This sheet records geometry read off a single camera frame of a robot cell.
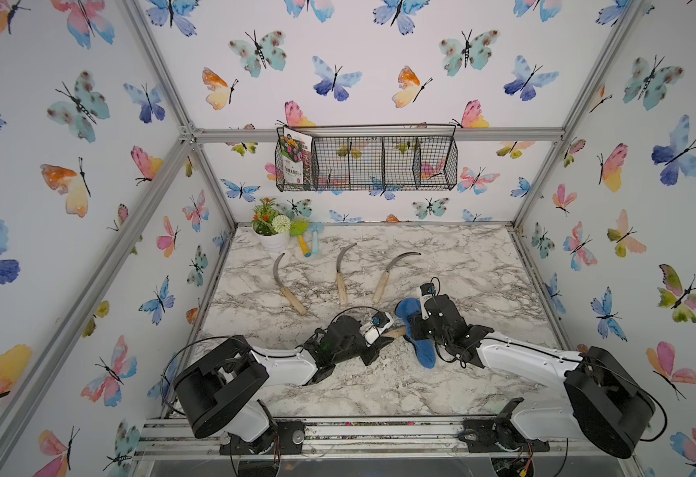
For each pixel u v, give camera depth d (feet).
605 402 1.37
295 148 2.88
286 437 2.42
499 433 2.16
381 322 2.34
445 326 2.18
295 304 3.21
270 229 3.34
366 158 3.23
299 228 3.88
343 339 2.14
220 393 1.43
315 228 3.92
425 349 2.66
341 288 3.31
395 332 2.71
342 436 2.47
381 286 3.33
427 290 2.54
